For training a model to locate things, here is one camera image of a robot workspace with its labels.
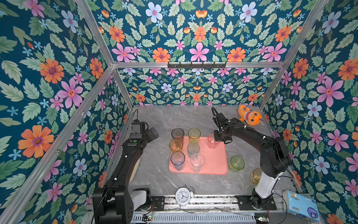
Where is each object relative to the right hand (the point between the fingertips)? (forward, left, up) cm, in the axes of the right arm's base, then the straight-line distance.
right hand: (221, 136), depth 92 cm
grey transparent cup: (0, +29, +3) cm, 29 cm away
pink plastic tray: (-14, +3, -8) cm, 17 cm away
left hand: (-4, +45, +9) cm, 45 cm away
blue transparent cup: (-16, +28, -2) cm, 32 cm away
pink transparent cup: (-2, +5, -6) cm, 8 cm away
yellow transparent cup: (-5, +30, -3) cm, 31 cm away
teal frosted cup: (-7, +19, -4) cm, 21 cm away
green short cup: (-16, -9, -7) cm, 20 cm away
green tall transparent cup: (-3, +18, +6) cm, 20 cm away
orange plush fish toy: (+17, -25, 0) cm, 30 cm away
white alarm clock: (-35, +23, -5) cm, 42 cm away
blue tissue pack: (-38, -37, -4) cm, 53 cm away
